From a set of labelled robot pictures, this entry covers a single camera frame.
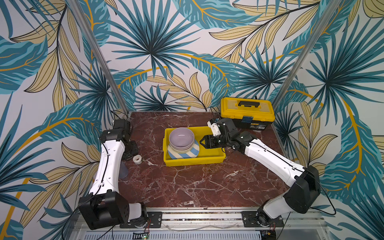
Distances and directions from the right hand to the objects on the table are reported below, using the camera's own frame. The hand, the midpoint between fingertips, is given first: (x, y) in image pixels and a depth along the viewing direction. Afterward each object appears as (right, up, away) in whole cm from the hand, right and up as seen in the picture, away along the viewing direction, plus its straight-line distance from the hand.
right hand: (202, 142), depth 81 cm
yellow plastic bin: (+2, -10, +14) cm, 18 cm away
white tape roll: (-39, -11, +12) cm, 43 cm away
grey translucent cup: (-47, -18, +9) cm, 51 cm away
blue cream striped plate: (-5, -8, +12) cm, 15 cm away
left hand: (-36, -6, -5) cm, 37 cm away
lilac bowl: (-12, +1, +13) cm, 18 cm away
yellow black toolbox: (+32, +18, +20) cm, 42 cm away
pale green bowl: (-12, -6, +6) cm, 14 cm away
